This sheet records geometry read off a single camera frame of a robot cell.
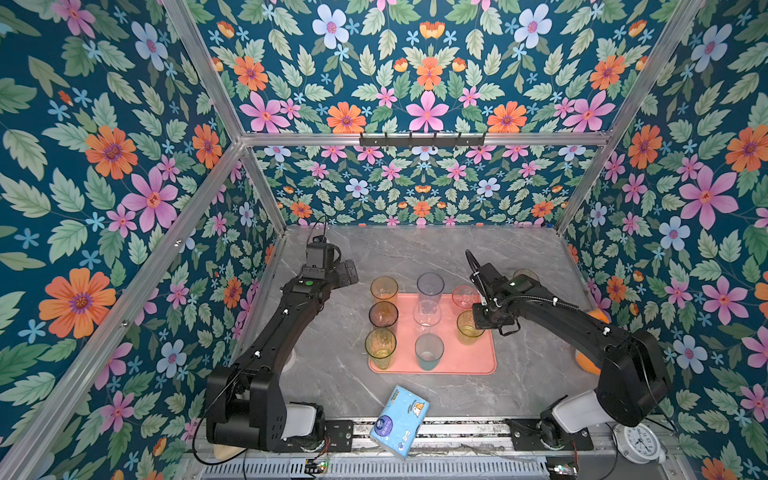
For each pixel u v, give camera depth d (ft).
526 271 3.14
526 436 2.40
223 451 2.26
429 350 2.79
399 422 2.31
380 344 2.69
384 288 2.80
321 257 2.10
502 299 1.95
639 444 2.28
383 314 2.84
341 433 2.44
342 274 2.51
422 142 3.06
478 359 2.83
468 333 2.89
